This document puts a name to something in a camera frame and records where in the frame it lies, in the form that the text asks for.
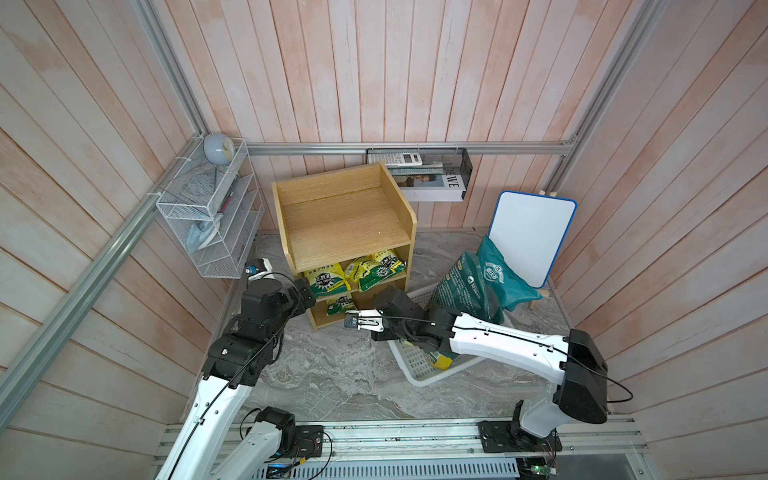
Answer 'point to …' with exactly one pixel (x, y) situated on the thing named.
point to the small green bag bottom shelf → (340, 305)
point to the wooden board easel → (544, 294)
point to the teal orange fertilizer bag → (507, 287)
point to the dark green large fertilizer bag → (463, 286)
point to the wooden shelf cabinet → (350, 232)
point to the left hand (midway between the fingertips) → (293, 290)
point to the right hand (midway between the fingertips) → (374, 303)
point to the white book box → (428, 184)
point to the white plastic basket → (415, 360)
